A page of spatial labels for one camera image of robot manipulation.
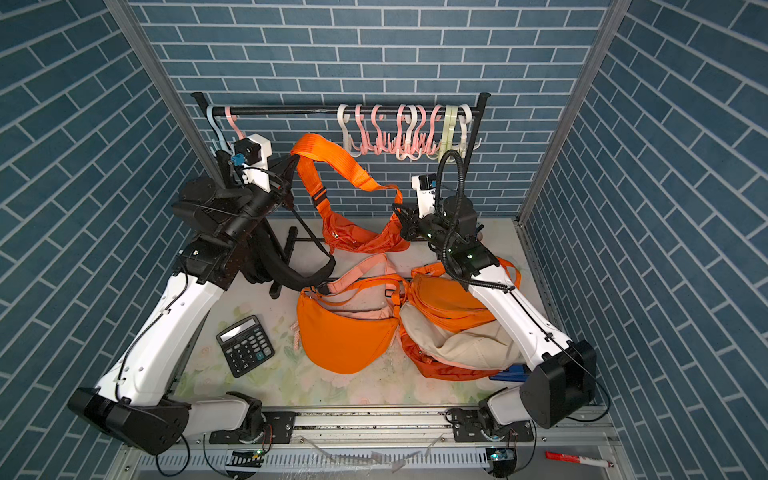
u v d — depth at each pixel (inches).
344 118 25.6
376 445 29.0
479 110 25.6
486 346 26.7
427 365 29.2
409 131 27.2
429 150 28.0
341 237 32.5
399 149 27.9
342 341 32.9
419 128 26.7
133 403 14.8
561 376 15.8
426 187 23.5
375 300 38.5
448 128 27.1
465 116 25.6
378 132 27.1
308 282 38.9
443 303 32.4
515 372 31.5
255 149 18.0
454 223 20.7
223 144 27.2
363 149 28.2
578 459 27.3
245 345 33.8
